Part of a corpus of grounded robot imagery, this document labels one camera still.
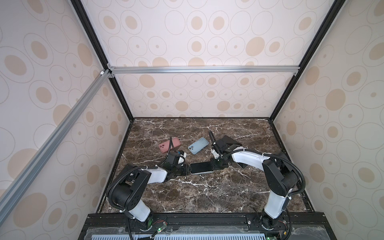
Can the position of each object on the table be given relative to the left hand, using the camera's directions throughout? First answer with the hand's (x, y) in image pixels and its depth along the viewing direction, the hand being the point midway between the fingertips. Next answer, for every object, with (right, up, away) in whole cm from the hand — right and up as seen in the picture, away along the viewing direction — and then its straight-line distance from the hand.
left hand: (195, 168), depth 90 cm
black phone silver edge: (+3, +2, -6) cm, 7 cm away
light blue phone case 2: (+3, -1, +4) cm, 5 cm away
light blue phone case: (+2, +13, +13) cm, 18 cm away
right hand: (+10, -1, +3) cm, 11 cm away
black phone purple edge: (+24, +16, +19) cm, 35 cm away
